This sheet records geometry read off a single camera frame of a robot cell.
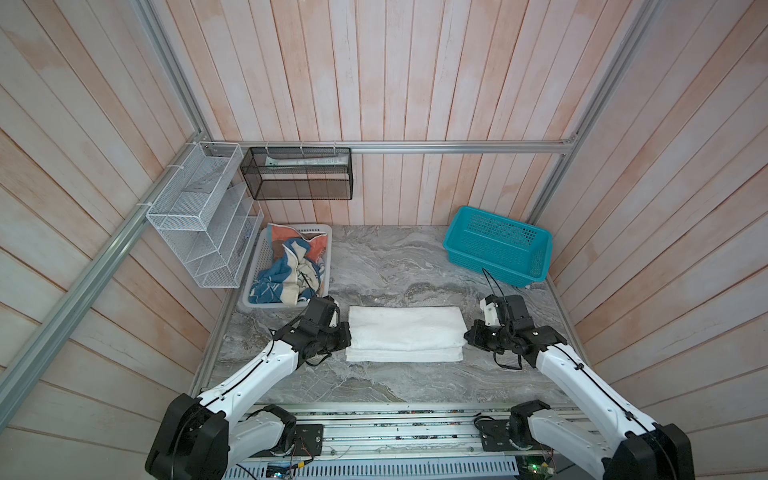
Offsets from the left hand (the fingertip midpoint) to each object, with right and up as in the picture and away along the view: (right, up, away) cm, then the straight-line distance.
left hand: (351, 342), depth 83 cm
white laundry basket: (-33, +24, +20) cm, 46 cm away
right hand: (+32, +3, +1) cm, 33 cm away
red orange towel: (-15, +29, +25) cm, 41 cm away
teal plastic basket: (+55, +28, +31) cm, 69 cm away
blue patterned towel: (-25, +16, +3) cm, 30 cm away
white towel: (+16, +1, +5) cm, 17 cm away
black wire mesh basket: (-20, +54, +21) cm, 62 cm away
